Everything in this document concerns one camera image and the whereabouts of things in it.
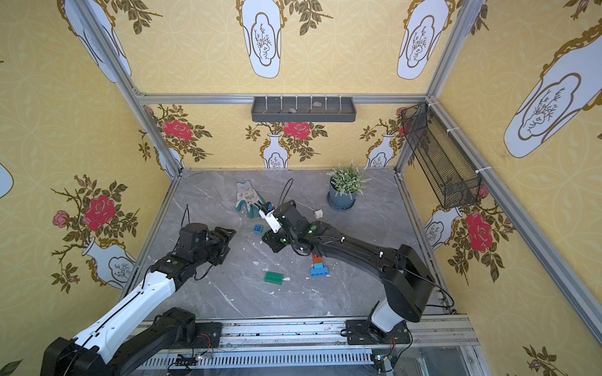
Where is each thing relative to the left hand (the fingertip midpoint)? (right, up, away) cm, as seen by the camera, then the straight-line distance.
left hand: (239, 235), depth 83 cm
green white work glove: (-4, +15, +27) cm, 31 cm away
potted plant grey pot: (+40, +19, +11) cm, 46 cm away
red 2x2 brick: (+27, -9, +5) cm, 29 cm away
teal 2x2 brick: (+28, -12, +3) cm, 31 cm away
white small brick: (+29, +6, +17) cm, 34 cm away
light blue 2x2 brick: (+4, 0, +15) cm, 15 cm away
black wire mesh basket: (+79, +19, +4) cm, 81 cm away
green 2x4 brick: (+12, -16, +3) cm, 20 cm away
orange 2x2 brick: (+28, -10, +5) cm, 30 cm away
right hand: (+10, -1, -4) cm, 11 cm away
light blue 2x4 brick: (+29, -14, +3) cm, 32 cm away
